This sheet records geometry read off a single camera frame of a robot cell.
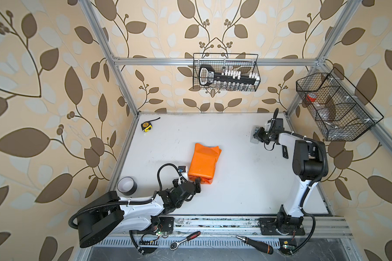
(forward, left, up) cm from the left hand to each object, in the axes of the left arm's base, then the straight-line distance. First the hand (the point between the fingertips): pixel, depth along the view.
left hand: (192, 178), depth 85 cm
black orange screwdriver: (-29, -29, -1) cm, 41 cm away
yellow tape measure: (+38, +34, -2) cm, 51 cm away
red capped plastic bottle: (+36, -65, +27) cm, 79 cm away
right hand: (+29, -38, +1) cm, 48 cm away
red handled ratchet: (-29, +7, -3) cm, 30 cm away
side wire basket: (+19, -68, +32) cm, 77 cm away
